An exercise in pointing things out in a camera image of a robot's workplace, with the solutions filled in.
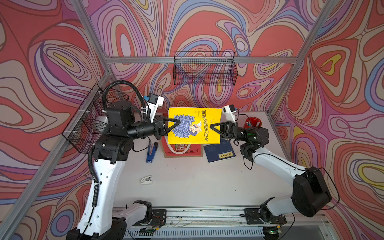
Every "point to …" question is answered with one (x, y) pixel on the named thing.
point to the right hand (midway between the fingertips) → (209, 132)
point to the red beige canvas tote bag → (181, 150)
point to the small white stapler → (146, 180)
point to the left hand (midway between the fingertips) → (179, 123)
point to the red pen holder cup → (251, 122)
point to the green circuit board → (144, 232)
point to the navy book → (219, 152)
